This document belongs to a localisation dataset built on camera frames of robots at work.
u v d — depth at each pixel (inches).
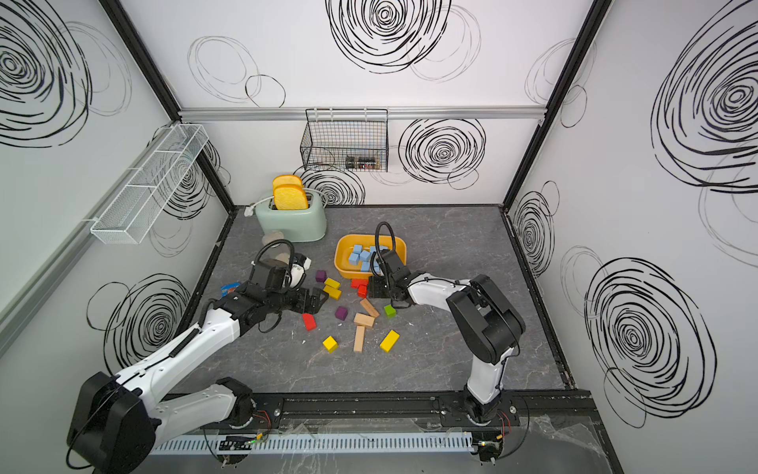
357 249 41.1
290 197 37.7
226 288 37.5
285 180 38.8
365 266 39.9
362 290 37.0
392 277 29.1
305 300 28.3
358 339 33.4
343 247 40.5
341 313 35.3
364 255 40.2
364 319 34.3
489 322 19.1
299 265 28.7
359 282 38.5
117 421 15.2
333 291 37.1
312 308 28.5
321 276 38.1
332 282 38.3
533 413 28.6
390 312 34.9
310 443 37.9
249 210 39.9
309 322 35.2
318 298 29.2
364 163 34.3
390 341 33.4
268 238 36.8
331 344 32.7
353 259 40.1
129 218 28.1
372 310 35.9
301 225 41.4
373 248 29.7
